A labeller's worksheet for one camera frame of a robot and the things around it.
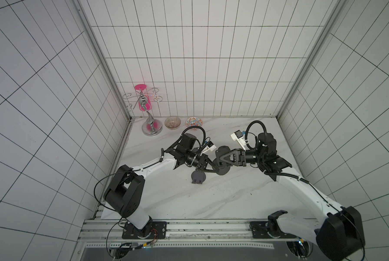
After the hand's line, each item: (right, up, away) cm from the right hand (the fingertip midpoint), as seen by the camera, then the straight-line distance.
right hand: (221, 156), depth 69 cm
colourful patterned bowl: (-13, +18, +45) cm, 50 cm away
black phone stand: (+1, -5, +1) cm, 5 cm away
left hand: (-3, -8, +2) cm, 9 cm away
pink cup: (-42, +27, +24) cm, 55 cm away
